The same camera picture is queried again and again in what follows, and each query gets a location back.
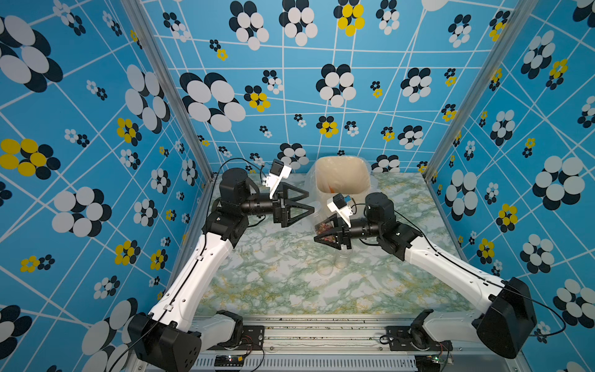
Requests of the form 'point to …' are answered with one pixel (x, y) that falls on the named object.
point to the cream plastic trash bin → (346, 174)
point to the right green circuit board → (428, 363)
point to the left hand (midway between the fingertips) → (311, 202)
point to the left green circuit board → (229, 360)
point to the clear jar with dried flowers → (342, 258)
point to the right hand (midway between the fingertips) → (320, 232)
